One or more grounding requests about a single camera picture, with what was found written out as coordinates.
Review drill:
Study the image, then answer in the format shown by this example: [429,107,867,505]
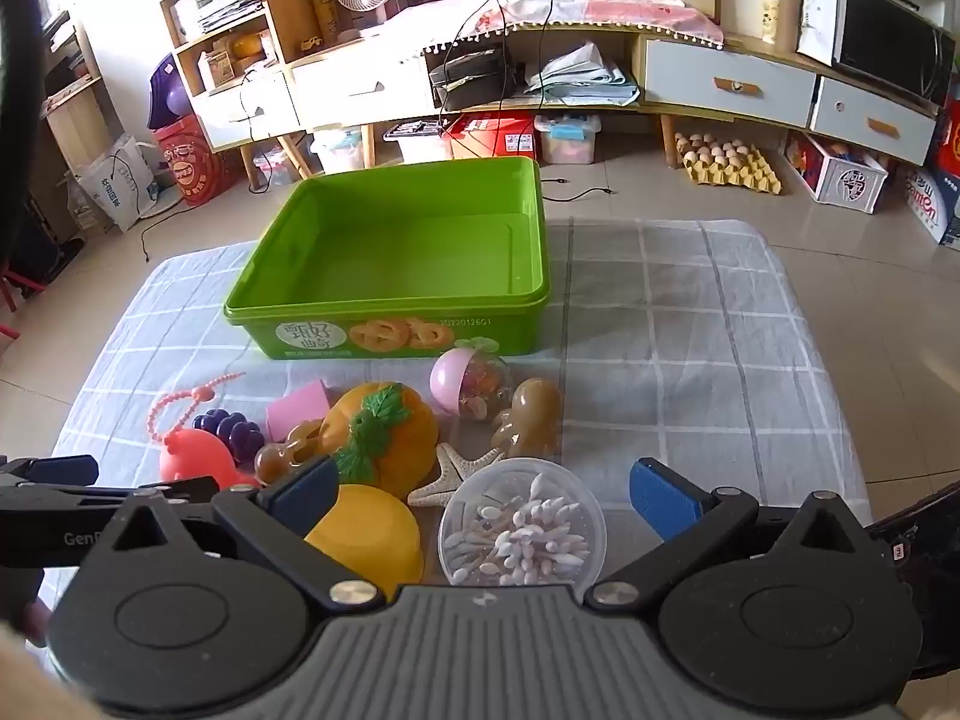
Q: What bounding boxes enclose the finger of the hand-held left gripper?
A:
[0,456,160,512]

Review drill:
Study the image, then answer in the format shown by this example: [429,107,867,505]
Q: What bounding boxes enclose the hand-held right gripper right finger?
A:
[585,456,895,611]

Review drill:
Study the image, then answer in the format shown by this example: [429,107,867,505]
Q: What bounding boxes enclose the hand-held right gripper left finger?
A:
[84,456,386,612]

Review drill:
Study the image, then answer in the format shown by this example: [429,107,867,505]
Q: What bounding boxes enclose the yellow plastic bowl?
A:
[304,484,425,587]

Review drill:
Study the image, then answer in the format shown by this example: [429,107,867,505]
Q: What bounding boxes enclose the purple toy grapes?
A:
[193,408,266,464]

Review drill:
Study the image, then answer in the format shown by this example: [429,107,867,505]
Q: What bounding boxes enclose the white starfish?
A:
[406,442,506,509]

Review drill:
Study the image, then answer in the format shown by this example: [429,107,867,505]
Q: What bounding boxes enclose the clear cotton swab container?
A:
[438,457,607,587]

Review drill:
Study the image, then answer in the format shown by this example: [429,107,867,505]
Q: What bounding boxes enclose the brown translucent octopus toy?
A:
[490,377,565,460]

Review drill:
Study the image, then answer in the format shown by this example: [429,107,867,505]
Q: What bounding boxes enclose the green plastic box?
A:
[223,156,554,361]

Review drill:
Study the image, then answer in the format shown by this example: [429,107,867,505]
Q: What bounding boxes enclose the person's left hand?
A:
[19,600,53,647]

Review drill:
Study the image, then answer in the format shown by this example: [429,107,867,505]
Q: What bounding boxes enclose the pink block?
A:
[264,379,332,442]

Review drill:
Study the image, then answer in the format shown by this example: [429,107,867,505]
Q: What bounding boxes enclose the orange toy pumpkin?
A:
[318,382,440,500]

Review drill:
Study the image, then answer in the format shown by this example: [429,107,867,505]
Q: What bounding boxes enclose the checked grey tablecloth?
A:
[45,219,875,590]

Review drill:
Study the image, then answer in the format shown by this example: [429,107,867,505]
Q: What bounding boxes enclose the pink capsule ball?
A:
[430,349,515,422]

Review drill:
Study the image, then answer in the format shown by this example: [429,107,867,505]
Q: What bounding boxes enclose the white sack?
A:
[73,135,160,235]

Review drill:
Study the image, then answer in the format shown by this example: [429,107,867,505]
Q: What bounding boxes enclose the yellow egg tray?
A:
[673,131,785,197]

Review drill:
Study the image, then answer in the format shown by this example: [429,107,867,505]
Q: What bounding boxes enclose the clear storage box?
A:
[310,129,366,175]
[535,115,602,166]

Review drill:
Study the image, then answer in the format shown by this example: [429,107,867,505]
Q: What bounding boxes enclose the wooden side shelf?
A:
[37,11,125,196]

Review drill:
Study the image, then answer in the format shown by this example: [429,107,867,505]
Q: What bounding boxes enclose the white printed crate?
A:
[786,131,893,215]

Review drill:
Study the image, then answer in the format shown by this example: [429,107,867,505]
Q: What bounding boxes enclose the black flat box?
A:
[382,120,445,164]

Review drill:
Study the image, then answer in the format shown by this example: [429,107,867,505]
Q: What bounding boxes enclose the purple balloon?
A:
[146,54,197,130]

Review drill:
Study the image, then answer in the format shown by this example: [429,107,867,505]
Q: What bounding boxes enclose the white red carton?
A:
[896,163,960,247]

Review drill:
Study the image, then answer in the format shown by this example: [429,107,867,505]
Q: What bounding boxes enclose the red cardboard box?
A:
[442,112,539,164]

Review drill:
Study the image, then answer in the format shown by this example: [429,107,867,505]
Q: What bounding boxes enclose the wooden TV cabinet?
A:
[420,19,942,170]

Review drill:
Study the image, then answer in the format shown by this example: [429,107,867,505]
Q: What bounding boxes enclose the pile of white bags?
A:
[523,41,640,104]

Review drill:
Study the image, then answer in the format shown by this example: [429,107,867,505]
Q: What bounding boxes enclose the black bag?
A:
[429,43,520,112]

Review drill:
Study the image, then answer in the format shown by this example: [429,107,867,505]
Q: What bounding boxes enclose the pink floral tasselled cloth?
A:
[405,0,727,61]

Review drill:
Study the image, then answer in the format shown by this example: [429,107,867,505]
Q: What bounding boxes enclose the stack of papers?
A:
[191,0,265,35]

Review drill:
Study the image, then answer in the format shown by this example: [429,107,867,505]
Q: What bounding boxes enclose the wooden shelf cabinet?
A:
[161,0,443,188]

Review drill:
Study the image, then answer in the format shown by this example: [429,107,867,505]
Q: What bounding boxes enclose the white printed cover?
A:
[796,0,841,68]

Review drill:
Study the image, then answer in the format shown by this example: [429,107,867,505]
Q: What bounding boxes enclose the black microwave oven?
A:
[832,0,957,107]

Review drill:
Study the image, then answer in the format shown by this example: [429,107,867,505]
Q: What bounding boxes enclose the black floor cable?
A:
[541,177,614,201]

